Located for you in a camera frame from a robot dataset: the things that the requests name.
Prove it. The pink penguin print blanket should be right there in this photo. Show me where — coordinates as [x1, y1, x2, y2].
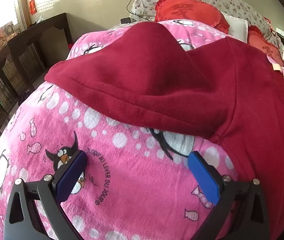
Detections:
[0, 20, 284, 240]

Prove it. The large red heart cushion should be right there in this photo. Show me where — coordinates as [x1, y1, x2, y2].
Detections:
[154, 0, 230, 34]

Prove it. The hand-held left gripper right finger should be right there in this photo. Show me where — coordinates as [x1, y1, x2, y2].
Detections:
[188, 151, 271, 240]

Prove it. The small floral pillow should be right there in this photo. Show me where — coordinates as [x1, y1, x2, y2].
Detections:
[130, 0, 168, 22]

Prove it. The brown cardboard sheet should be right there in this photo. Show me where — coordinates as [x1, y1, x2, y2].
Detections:
[39, 26, 66, 69]

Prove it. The white pillow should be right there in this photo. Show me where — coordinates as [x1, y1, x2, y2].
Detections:
[223, 15, 248, 43]

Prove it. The dark red fleece garment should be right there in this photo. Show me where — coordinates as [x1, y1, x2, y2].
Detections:
[44, 22, 284, 240]

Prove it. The red paper wall decoration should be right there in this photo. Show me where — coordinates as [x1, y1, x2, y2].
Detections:
[28, 0, 37, 16]

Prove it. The dark wooden cabinet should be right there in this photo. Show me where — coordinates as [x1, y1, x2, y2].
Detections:
[6, 12, 71, 90]

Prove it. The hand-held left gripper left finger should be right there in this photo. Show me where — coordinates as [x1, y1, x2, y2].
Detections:
[3, 151, 87, 240]

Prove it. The small red frilled cushion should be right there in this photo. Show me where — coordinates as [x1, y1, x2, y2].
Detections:
[247, 25, 284, 67]

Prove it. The long floral pillow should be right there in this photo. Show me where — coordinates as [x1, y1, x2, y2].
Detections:
[164, 0, 284, 55]

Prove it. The black cable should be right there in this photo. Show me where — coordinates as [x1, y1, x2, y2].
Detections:
[126, 0, 167, 22]

